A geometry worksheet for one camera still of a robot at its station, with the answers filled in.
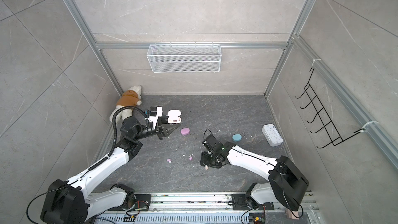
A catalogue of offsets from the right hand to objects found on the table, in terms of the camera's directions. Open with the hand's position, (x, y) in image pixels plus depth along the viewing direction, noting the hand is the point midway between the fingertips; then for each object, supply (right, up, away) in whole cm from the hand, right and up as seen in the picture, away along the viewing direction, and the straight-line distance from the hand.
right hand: (205, 163), depth 82 cm
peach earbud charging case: (-14, +26, -16) cm, 33 cm away
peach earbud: (+1, -3, +2) cm, 3 cm away
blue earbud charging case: (+20, +12, +13) cm, 27 cm away
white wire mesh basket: (-13, +63, +19) cm, 67 cm away
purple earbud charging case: (-12, +16, +13) cm, 24 cm away
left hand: (-12, +25, -15) cm, 31 cm away
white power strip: (+41, +14, +11) cm, 45 cm away
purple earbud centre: (-8, +1, +5) cm, 10 cm away
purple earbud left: (-21, 0, +4) cm, 21 cm away
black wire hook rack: (+53, +27, -13) cm, 61 cm away
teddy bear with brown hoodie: (-53, +38, +27) cm, 71 cm away
